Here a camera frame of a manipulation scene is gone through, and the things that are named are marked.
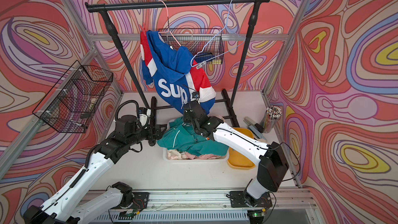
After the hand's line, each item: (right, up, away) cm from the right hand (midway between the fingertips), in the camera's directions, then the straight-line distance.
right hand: (189, 113), depth 80 cm
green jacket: (-4, -11, -3) cm, 12 cm away
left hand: (-14, -6, -5) cm, 16 cm away
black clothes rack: (+25, +8, +31) cm, 41 cm away
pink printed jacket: (-6, -21, -3) cm, 22 cm away
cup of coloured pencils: (+45, -2, +5) cm, 46 cm away
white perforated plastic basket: (+17, -24, 0) cm, 30 cm away
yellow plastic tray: (+26, -27, +7) cm, 39 cm away
